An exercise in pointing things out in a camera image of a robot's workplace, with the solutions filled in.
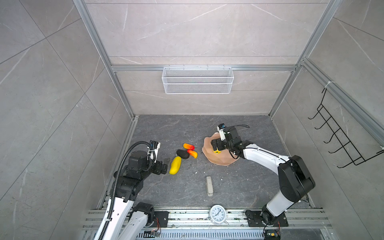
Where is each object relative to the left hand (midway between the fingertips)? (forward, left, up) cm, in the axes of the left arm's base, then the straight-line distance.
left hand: (159, 153), depth 73 cm
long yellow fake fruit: (+2, -6, -18) cm, 19 cm away
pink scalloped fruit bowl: (+7, -37, -21) cm, 43 cm away
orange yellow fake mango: (+11, -17, -20) cm, 29 cm away
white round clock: (-25, -28, -18) cm, 42 cm away
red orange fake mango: (+16, -15, -20) cm, 29 cm away
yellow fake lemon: (+11, -33, -19) cm, 39 cm away
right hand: (+15, -33, -11) cm, 38 cm away
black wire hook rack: (-9, -85, +10) cm, 86 cm away
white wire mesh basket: (+52, -20, +8) cm, 56 cm away
